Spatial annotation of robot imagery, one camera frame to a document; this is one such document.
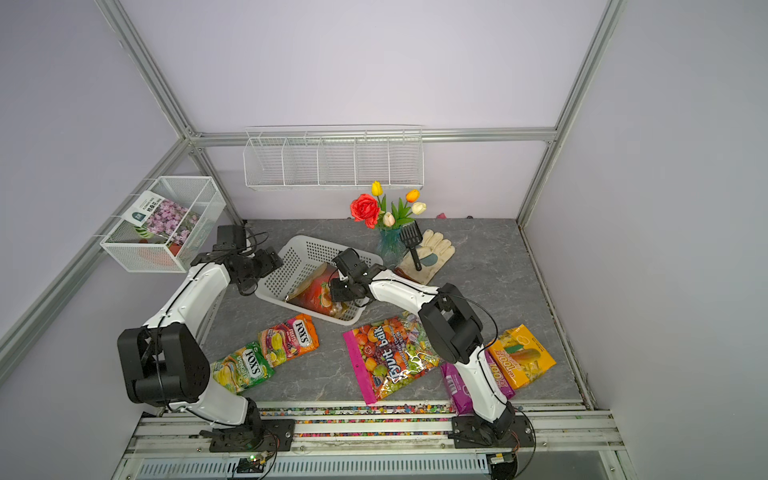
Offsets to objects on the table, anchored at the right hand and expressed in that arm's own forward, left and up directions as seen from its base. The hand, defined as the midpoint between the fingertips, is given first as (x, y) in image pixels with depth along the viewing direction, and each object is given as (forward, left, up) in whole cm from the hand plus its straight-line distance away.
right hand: (333, 290), depth 92 cm
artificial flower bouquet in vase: (+5, -15, +28) cm, 32 cm away
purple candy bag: (-29, -36, -2) cm, 46 cm away
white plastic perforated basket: (+16, +14, -3) cm, 22 cm away
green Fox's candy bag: (-22, +24, -5) cm, 33 cm away
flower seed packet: (+5, +39, +28) cm, 48 cm away
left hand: (+3, +17, +8) cm, 19 cm away
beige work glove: (+20, -34, -5) cm, 40 cm away
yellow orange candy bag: (-20, -54, -2) cm, 57 cm away
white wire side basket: (-1, +45, +23) cm, 50 cm away
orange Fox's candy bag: (-14, +13, -5) cm, 20 cm away
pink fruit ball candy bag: (-18, -18, -4) cm, 26 cm away
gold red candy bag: (-1, +5, 0) cm, 5 cm away
